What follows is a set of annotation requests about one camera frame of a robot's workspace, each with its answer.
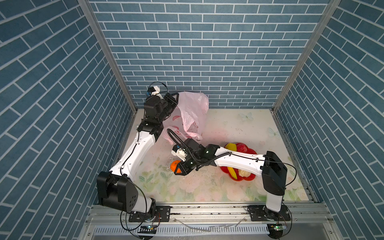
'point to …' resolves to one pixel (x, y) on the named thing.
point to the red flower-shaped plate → (226, 170)
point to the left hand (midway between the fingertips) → (181, 92)
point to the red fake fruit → (241, 147)
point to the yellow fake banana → (232, 172)
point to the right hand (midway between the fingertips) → (175, 169)
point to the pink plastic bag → (187, 120)
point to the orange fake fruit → (173, 165)
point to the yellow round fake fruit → (231, 146)
